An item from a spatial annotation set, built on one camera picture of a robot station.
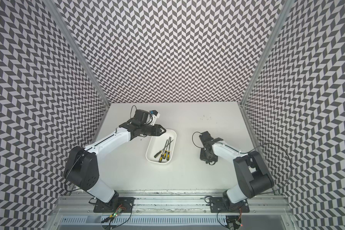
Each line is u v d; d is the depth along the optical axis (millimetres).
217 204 735
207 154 743
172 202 767
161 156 889
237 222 681
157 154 889
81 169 441
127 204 725
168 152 912
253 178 439
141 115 679
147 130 733
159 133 782
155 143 948
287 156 749
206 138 744
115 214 680
